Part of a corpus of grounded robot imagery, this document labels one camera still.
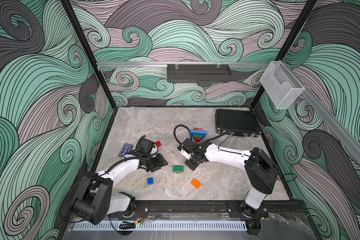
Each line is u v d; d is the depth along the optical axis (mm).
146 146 698
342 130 564
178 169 835
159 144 978
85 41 835
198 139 981
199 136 1010
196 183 812
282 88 744
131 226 712
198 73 972
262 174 459
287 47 850
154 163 744
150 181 815
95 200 408
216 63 928
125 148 949
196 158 643
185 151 713
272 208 746
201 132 1027
